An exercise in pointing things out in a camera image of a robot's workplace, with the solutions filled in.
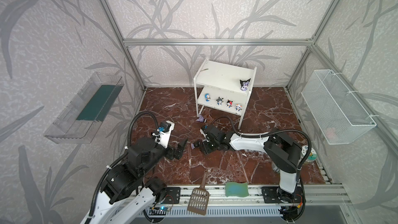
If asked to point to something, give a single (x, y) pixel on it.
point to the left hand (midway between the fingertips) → (180, 130)
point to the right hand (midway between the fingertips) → (203, 142)
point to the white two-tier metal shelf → (224, 86)
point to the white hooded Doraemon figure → (238, 107)
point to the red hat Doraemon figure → (229, 103)
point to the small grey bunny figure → (219, 100)
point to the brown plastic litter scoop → (199, 198)
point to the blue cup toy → (207, 97)
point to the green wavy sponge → (239, 190)
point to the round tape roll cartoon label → (312, 155)
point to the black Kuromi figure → (192, 145)
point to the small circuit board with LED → (164, 208)
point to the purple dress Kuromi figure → (201, 118)
